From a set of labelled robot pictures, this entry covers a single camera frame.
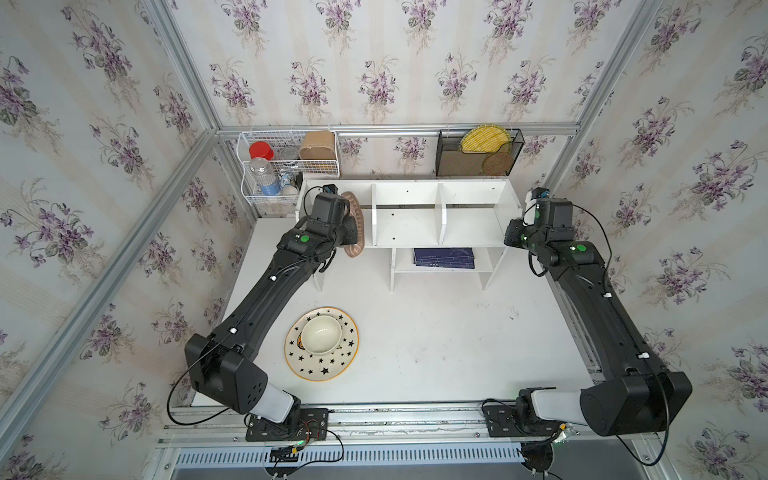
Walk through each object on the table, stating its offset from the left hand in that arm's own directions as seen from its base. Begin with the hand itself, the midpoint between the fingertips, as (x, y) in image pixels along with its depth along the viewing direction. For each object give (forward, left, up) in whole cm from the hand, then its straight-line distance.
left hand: (354, 226), depth 78 cm
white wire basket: (+25, +26, +2) cm, 36 cm away
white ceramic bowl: (-19, +10, -27) cm, 34 cm away
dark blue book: (0, -32, -14) cm, 35 cm away
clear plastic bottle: (+19, +29, -1) cm, 35 cm away
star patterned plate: (-27, +13, -28) cm, 41 cm away
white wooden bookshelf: (+5, -21, -5) cm, 22 cm away
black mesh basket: (+32, -31, -1) cm, 45 cm away
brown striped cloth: (-6, 0, -3) cm, 7 cm away
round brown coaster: (+29, -46, 0) cm, 54 cm away
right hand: (-1, -43, +1) cm, 43 cm away
